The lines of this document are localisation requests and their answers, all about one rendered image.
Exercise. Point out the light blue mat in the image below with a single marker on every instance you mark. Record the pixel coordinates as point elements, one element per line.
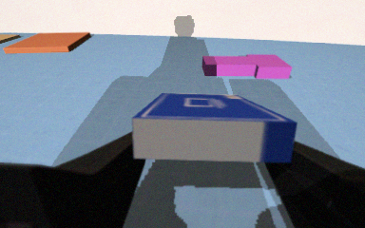
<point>57,106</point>

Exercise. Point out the orange flat square slab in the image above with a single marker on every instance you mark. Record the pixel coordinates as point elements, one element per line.
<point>49,42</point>

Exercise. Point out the tan flat board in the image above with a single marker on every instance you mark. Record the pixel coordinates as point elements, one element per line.
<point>7,37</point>

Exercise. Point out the pink stepped block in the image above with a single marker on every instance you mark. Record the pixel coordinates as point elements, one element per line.
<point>258,65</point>

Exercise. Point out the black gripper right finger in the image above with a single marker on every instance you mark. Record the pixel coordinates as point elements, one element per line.
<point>319,190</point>

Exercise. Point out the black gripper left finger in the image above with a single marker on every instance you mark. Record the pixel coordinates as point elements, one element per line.
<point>92,191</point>

